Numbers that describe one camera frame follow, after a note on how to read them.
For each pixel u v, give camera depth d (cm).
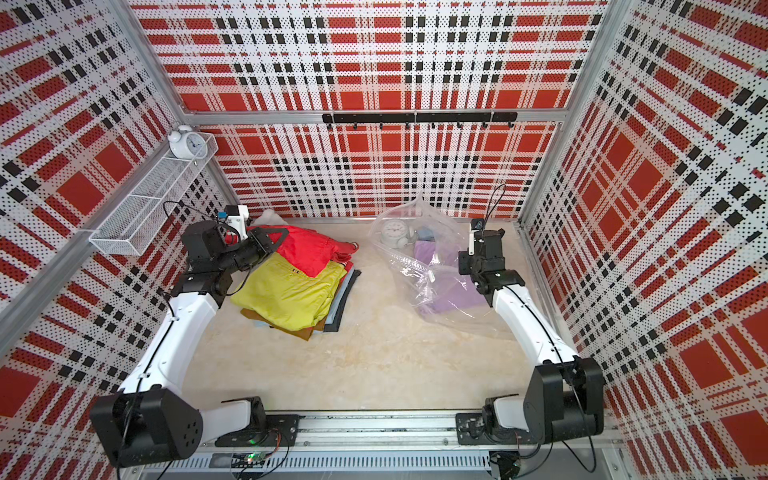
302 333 85
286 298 84
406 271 78
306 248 75
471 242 75
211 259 57
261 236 68
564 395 41
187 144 80
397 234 111
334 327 89
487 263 63
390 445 72
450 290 82
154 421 39
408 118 88
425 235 114
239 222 68
